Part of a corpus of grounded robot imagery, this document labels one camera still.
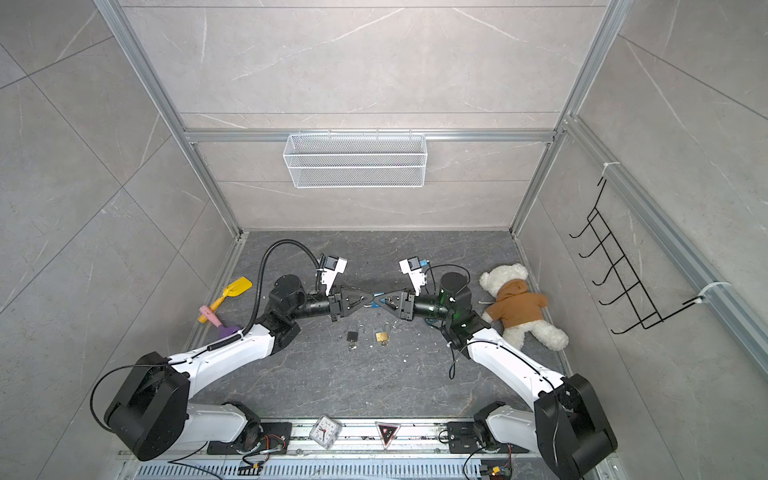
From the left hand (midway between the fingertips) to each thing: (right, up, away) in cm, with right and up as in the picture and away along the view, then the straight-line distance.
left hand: (373, 296), depth 69 cm
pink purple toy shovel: (-48, -14, +22) cm, 55 cm away
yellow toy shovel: (-50, -2, +33) cm, 60 cm away
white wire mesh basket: (-8, +42, +31) cm, 53 cm away
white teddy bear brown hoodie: (+44, -7, +22) cm, 49 cm away
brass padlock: (+2, -16, +23) cm, 28 cm away
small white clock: (-12, -35, +4) cm, 37 cm away
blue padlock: (0, -3, +1) cm, 3 cm away
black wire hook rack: (+56, -2, -11) cm, 57 cm away
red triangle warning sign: (+3, -36, +5) cm, 36 cm away
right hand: (+1, -1, +2) cm, 2 cm away
